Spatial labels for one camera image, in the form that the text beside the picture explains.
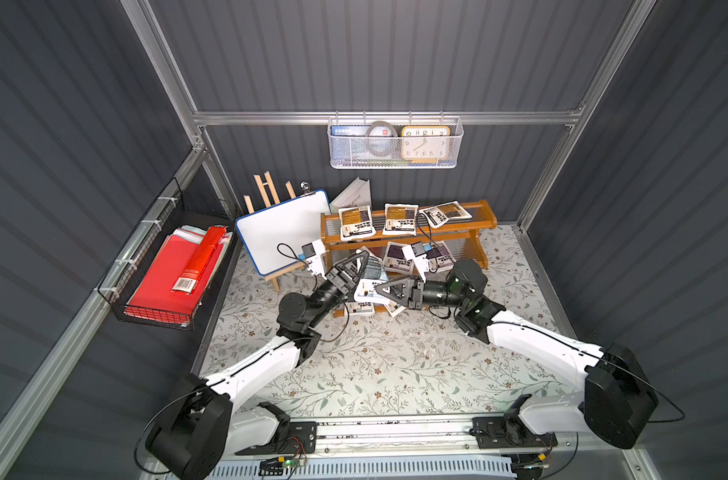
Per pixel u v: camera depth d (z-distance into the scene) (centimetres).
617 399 42
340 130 88
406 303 64
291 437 72
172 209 77
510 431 66
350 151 85
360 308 94
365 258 65
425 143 88
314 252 64
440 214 81
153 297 71
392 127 85
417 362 86
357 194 96
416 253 64
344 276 63
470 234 96
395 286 64
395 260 87
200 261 73
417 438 74
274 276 97
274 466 72
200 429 40
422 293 61
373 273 65
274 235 91
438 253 91
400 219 81
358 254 65
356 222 79
